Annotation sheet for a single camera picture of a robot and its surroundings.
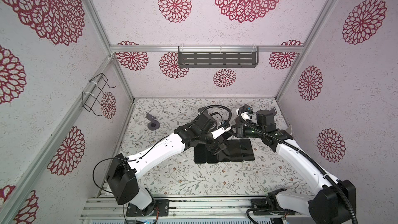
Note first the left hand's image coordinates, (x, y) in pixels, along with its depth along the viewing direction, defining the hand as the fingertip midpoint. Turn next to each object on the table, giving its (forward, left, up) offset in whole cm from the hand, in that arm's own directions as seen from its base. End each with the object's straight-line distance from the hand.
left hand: (218, 140), depth 76 cm
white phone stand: (+11, -44, -8) cm, 46 cm away
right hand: (+4, -4, +5) cm, 8 cm away
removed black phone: (+3, -19, -18) cm, 27 cm away
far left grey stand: (+23, +40, -18) cm, 50 cm away
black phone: (-2, +2, -17) cm, 17 cm away
